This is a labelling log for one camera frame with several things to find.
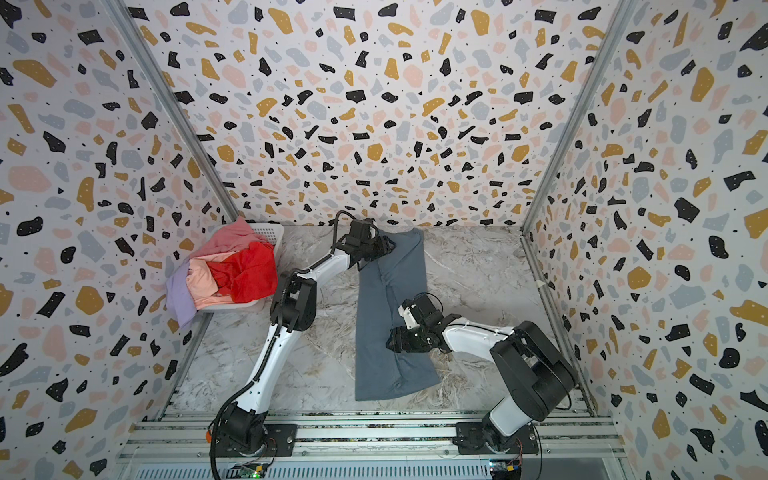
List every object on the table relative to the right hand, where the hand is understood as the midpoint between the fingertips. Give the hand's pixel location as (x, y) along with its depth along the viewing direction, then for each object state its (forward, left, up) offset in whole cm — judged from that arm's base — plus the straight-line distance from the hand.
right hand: (388, 342), depth 87 cm
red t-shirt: (+16, +43, +10) cm, 47 cm away
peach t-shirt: (+11, +52, +14) cm, 55 cm away
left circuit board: (-31, +31, -3) cm, 44 cm away
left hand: (+38, 0, +2) cm, 38 cm away
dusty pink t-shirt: (+34, +56, +7) cm, 66 cm away
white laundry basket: (+40, +45, +4) cm, 60 cm away
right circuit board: (-29, -29, -5) cm, 42 cm away
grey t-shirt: (+23, +2, -2) cm, 23 cm away
